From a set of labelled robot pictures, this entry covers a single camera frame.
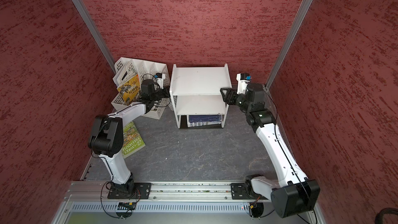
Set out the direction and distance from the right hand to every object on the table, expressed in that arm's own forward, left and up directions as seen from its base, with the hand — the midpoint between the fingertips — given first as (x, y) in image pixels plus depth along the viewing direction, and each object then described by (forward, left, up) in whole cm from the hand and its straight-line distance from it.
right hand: (223, 93), depth 73 cm
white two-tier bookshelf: (-1, +13, +3) cm, 13 cm away
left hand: (+15, +26, -12) cm, 33 cm away
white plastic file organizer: (+27, +57, -5) cm, 64 cm away
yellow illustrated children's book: (+18, +56, -14) cm, 61 cm away
